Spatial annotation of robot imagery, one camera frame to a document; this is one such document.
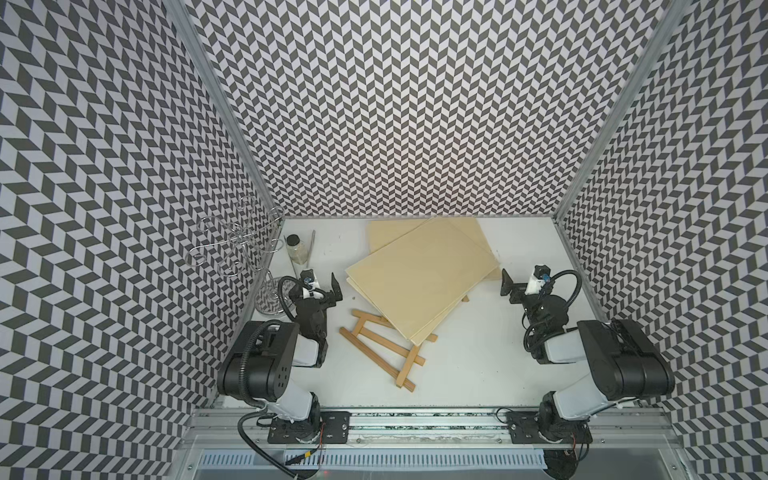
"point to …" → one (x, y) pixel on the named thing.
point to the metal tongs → (311, 247)
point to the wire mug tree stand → (239, 246)
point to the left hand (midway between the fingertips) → (317, 277)
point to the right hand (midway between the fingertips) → (519, 272)
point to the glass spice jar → (296, 249)
